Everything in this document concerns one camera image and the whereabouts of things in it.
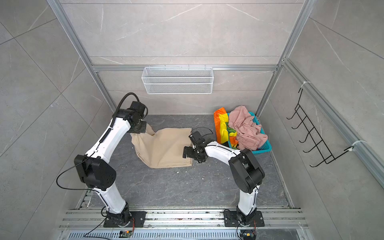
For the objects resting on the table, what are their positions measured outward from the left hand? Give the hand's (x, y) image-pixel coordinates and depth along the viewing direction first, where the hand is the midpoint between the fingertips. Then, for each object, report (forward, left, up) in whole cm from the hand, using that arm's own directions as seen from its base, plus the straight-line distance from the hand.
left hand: (137, 126), depth 85 cm
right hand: (-11, -29, -17) cm, 36 cm away
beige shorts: (-3, -13, -20) cm, 25 cm away
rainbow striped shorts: (+3, -53, -12) cm, 54 cm away
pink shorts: (+1, -69, -13) cm, 70 cm away
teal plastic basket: (+15, -58, -10) cm, 61 cm away
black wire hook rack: (-28, -87, +12) cm, 92 cm away
